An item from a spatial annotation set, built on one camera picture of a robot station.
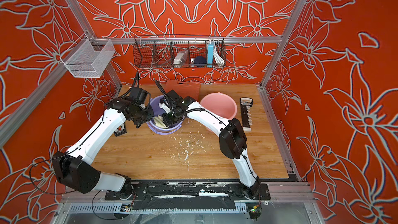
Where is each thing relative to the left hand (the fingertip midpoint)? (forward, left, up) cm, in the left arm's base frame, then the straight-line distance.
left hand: (153, 115), depth 80 cm
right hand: (-3, -4, -3) cm, 6 cm away
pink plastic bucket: (+13, -37, -3) cm, 39 cm away
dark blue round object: (+36, -23, +10) cm, 44 cm away
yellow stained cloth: (-3, -4, -1) cm, 5 cm away
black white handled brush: (+14, -56, -18) cm, 60 cm away
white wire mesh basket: (+30, +45, +13) cm, 56 cm away
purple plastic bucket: (0, -4, +5) cm, 7 cm away
